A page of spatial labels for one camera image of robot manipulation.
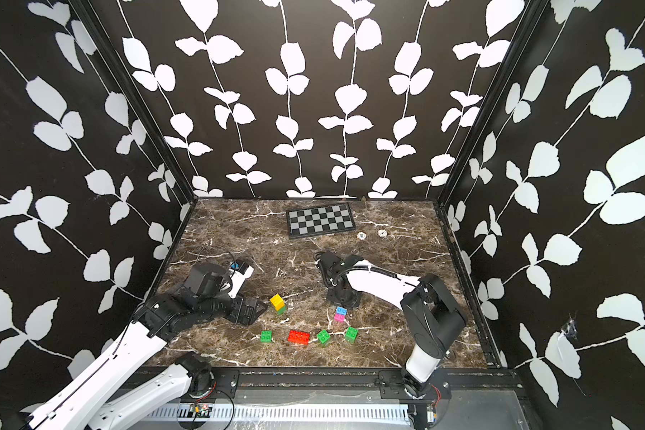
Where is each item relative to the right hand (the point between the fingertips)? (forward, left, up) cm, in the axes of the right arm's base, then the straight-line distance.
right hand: (335, 300), depth 87 cm
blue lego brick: (-4, -2, +1) cm, 4 cm away
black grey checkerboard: (+36, +7, -1) cm, 36 cm away
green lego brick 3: (-11, +4, 0) cm, 12 cm away
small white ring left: (+30, -11, -3) cm, 32 cm away
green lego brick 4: (-11, -5, 0) cm, 12 cm away
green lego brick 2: (-11, +22, -2) cm, 24 cm away
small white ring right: (+32, -20, -4) cm, 38 cm away
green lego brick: (-3, +18, -2) cm, 18 cm away
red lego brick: (-11, +12, -2) cm, 16 cm away
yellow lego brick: (-2, +18, +4) cm, 19 cm away
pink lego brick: (-5, -1, -2) cm, 5 cm away
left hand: (-6, +22, +14) cm, 27 cm away
